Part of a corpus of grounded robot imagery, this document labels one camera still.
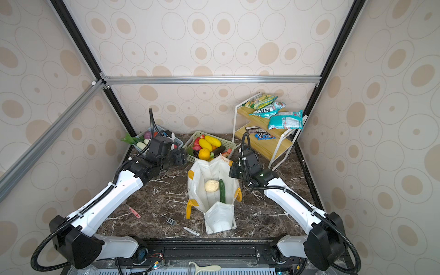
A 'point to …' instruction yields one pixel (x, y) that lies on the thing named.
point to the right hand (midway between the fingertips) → (232, 167)
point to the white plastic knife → (192, 231)
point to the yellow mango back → (213, 141)
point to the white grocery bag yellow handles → (218, 216)
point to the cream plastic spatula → (207, 267)
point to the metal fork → (171, 221)
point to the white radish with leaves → (140, 141)
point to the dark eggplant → (219, 150)
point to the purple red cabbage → (147, 135)
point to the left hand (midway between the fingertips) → (185, 150)
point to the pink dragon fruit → (197, 146)
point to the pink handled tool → (133, 212)
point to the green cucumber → (222, 191)
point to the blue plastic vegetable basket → (158, 129)
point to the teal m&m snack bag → (266, 112)
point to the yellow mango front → (204, 144)
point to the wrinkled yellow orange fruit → (204, 154)
